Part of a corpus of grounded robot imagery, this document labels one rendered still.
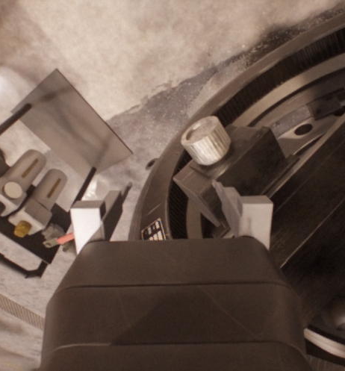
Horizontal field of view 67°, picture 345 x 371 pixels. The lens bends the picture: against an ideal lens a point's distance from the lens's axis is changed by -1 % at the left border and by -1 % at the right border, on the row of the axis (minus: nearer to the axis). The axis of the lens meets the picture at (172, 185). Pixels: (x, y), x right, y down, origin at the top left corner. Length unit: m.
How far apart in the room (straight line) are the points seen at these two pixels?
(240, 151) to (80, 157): 1.02
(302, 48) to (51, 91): 0.84
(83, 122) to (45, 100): 0.16
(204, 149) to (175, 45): 0.70
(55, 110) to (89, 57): 0.27
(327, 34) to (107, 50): 0.65
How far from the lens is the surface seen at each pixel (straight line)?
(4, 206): 0.84
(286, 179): 0.29
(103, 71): 1.01
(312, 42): 0.62
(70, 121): 1.14
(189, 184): 0.27
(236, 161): 0.25
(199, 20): 0.92
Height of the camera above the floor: 0.91
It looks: 48 degrees down
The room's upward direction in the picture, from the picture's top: 171 degrees counter-clockwise
